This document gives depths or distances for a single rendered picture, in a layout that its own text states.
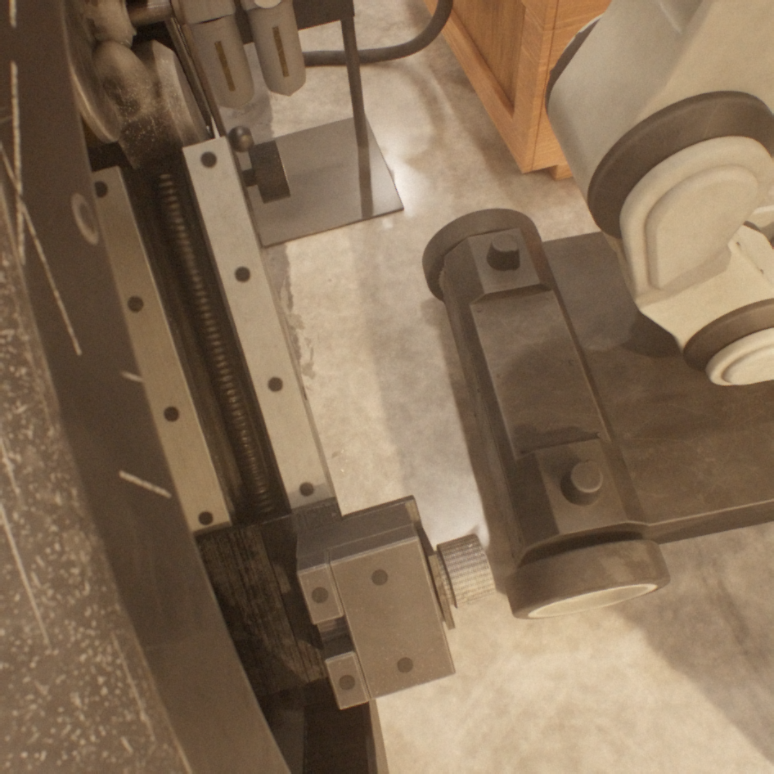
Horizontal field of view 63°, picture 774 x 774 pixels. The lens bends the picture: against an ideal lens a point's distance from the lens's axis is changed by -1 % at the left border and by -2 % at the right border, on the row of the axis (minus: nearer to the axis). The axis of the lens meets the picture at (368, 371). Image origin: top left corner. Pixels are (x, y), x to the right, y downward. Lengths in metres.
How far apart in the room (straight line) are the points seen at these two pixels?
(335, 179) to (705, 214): 0.95
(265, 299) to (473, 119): 1.12
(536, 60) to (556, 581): 0.80
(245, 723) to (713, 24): 0.45
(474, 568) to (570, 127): 0.35
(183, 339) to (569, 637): 0.70
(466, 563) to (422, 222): 0.95
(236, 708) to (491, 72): 1.35
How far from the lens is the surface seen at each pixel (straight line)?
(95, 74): 0.45
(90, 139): 0.43
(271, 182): 0.57
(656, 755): 1.00
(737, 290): 0.78
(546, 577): 0.81
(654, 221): 0.53
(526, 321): 0.93
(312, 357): 1.14
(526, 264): 0.96
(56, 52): 0.19
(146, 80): 0.47
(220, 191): 0.44
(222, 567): 0.47
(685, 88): 0.52
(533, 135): 1.27
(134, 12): 0.48
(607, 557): 0.80
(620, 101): 0.53
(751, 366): 0.85
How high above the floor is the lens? 0.96
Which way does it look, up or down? 60 degrees down
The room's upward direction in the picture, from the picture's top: 11 degrees counter-clockwise
